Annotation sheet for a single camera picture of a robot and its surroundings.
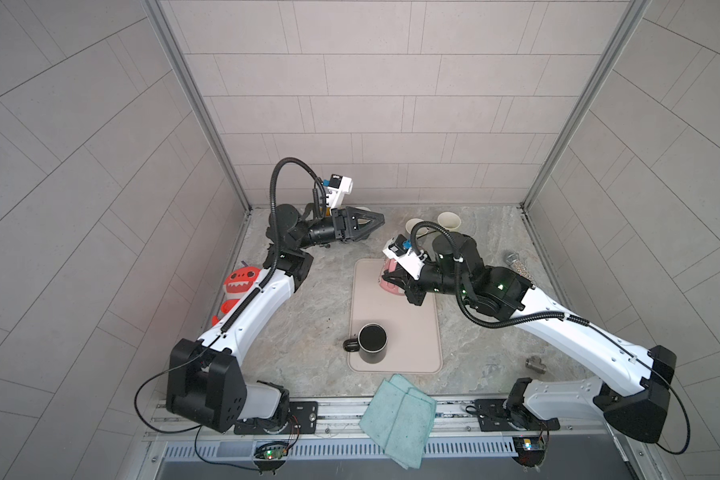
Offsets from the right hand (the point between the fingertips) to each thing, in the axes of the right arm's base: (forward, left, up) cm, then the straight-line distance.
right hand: (385, 276), depth 65 cm
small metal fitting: (-12, -39, -28) cm, 49 cm away
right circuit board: (-30, -31, -30) cm, 53 cm away
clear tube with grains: (+18, -44, -25) cm, 54 cm away
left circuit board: (-28, +28, -25) cm, 47 cm away
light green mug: (+32, -25, -19) cm, 45 cm away
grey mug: (+32, -11, -18) cm, 38 cm away
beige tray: (-2, -8, -28) cm, 29 cm away
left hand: (+4, 0, +11) cm, 12 cm away
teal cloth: (-23, -2, -27) cm, 35 cm away
